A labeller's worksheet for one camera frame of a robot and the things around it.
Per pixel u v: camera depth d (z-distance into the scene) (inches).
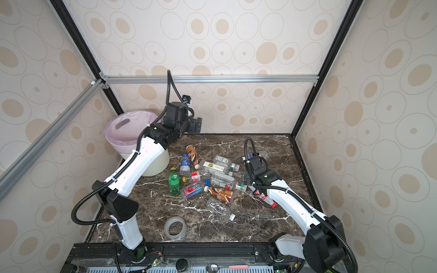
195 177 36.3
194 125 27.1
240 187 36.3
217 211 32.8
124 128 36.3
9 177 20.1
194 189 34.9
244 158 39.9
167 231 30.6
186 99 25.1
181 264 24.7
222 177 37.5
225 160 39.3
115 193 17.5
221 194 34.3
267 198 34.4
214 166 38.3
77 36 29.4
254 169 24.6
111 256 29.2
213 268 28.7
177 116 22.1
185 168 39.2
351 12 27.0
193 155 40.5
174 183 36.5
